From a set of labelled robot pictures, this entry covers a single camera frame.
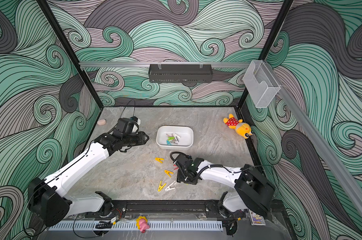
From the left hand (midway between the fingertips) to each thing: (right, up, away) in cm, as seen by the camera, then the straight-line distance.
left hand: (147, 136), depth 79 cm
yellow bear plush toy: (+60, +2, +19) cm, 63 cm away
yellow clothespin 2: (+7, -28, +1) cm, 29 cm away
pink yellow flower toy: (0, -39, -12) cm, 41 cm away
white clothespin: (+11, -29, +1) cm, 31 cm away
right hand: (+18, -26, +3) cm, 32 cm away
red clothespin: (+16, -20, +9) cm, 27 cm away
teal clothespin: (+10, -7, +19) cm, 23 cm away
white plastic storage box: (+22, -6, +19) cm, 30 cm away
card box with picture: (+54, -38, -10) cm, 67 cm away
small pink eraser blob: (-41, +7, +30) cm, 51 cm away
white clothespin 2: (+15, -3, +21) cm, 26 cm away
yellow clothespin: (+5, -16, +11) cm, 20 cm away
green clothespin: (+12, -4, +21) cm, 24 cm away
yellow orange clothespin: (+11, -23, +6) cm, 26 cm away
